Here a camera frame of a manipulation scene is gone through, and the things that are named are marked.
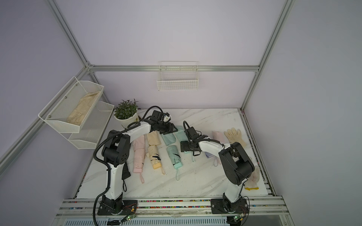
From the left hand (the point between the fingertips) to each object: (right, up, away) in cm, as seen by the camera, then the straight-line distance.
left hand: (175, 131), depth 98 cm
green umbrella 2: (+5, -3, +2) cm, 6 cm away
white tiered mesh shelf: (-56, -2, -8) cm, 57 cm away
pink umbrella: (-23, -18, -9) cm, 31 cm away
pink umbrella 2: (+31, -4, +2) cm, 32 cm away
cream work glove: (+43, -4, +4) cm, 43 cm away
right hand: (+10, -12, -3) cm, 15 cm away
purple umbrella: (+22, -15, -7) cm, 28 cm away
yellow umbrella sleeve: (-16, -5, +3) cm, 17 cm away
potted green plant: (-33, +13, -4) cm, 35 cm away
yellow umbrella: (-12, -16, -10) cm, 22 cm away
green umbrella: (0, -16, -8) cm, 18 cm away
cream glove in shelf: (-52, +9, -23) cm, 57 cm away
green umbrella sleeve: (-5, -6, +3) cm, 8 cm away
